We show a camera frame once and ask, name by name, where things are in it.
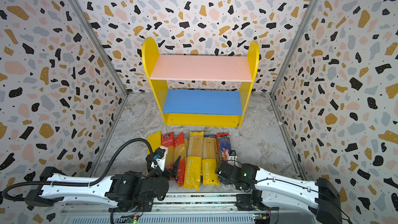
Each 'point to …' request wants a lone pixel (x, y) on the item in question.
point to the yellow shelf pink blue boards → (200, 108)
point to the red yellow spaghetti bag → (180, 151)
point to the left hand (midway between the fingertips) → (173, 155)
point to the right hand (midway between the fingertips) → (222, 174)
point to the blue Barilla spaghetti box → (225, 147)
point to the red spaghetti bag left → (167, 140)
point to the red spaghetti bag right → (219, 134)
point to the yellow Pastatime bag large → (193, 174)
